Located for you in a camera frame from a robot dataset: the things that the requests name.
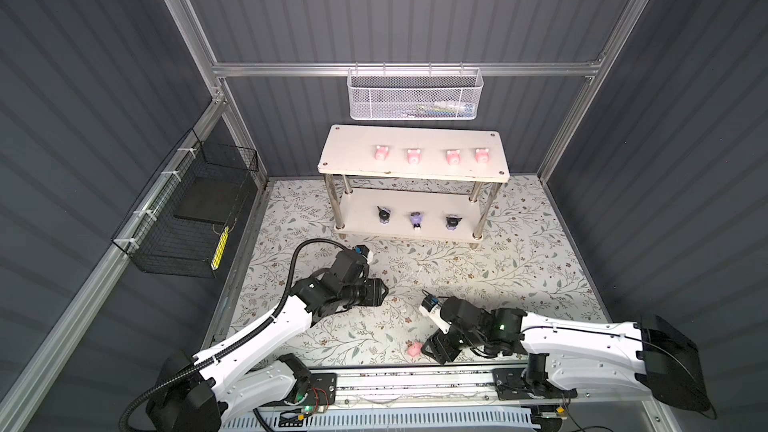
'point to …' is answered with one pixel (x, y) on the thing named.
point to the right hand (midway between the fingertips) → (431, 347)
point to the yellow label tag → (219, 251)
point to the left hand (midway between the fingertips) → (382, 290)
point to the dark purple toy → (384, 215)
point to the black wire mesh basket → (177, 227)
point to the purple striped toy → (452, 221)
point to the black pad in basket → (210, 198)
